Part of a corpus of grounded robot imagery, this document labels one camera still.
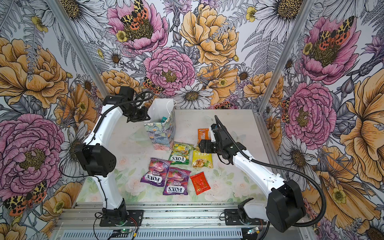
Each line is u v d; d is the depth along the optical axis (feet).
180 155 3.08
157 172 2.86
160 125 2.65
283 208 1.31
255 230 2.34
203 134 3.45
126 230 2.34
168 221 2.43
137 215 2.44
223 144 2.06
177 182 2.72
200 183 2.79
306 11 2.39
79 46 2.79
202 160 3.05
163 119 3.45
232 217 2.43
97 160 1.69
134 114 2.41
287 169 1.45
